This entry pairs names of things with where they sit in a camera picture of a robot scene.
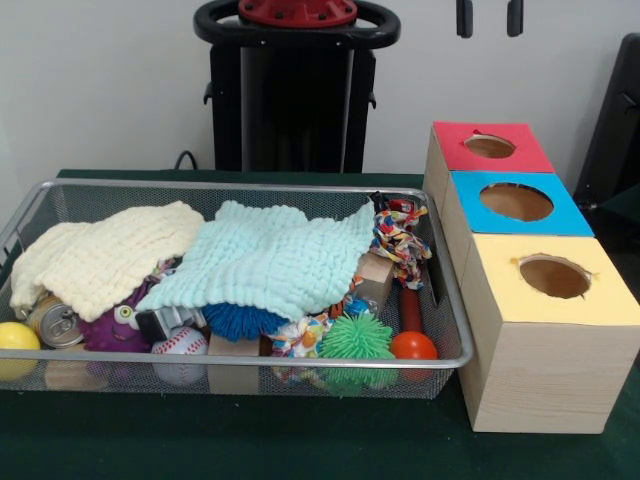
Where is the black flat panel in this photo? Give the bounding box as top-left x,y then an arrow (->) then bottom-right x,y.
573,32 -> 640,211

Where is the green spiky ball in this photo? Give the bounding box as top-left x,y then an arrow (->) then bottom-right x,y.
318,313 -> 397,396

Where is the drink can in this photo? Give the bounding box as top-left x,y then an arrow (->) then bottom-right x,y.
27,294 -> 85,350

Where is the green cloth on side table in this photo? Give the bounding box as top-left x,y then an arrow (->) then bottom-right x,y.
592,192 -> 640,241

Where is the black cable loop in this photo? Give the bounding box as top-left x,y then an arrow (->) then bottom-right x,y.
173,149 -> 200,172

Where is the yellow ball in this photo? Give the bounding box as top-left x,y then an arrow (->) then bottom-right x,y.
0,322 -> 41,381

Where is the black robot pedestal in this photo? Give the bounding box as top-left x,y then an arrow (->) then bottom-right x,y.
193,0 -> 402,174

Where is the orange red ball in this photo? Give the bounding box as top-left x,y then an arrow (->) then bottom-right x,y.
389,331 -> 439,381

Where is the wooden box with three holes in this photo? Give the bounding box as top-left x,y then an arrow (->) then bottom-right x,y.
422,121 -> 640,434

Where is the dark green tablecloth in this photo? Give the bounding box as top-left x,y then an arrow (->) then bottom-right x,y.
0,168 -> 640,480

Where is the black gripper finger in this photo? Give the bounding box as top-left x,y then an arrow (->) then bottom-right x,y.
506,0 -> 525,37
456,0 -> 474,39

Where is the colourful rope toy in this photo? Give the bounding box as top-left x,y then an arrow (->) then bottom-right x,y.
369,192 -> 434,291

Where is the white baseball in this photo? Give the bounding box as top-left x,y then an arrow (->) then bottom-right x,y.
150,327 -> 209,386

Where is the purple monster toy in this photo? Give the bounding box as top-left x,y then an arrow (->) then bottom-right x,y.
77,279 -> 154,354

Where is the light blue waffle cloth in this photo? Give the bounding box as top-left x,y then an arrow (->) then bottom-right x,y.
135,199 -> 376,321

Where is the cream waffle cloth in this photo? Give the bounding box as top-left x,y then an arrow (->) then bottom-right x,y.
9,200 -> 206,324

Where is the blue spiky ball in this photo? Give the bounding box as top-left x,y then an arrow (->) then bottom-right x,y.
201,301 -> 286,344

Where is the clear mesh bin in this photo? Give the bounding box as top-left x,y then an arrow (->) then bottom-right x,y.
0,177 -> 475,401

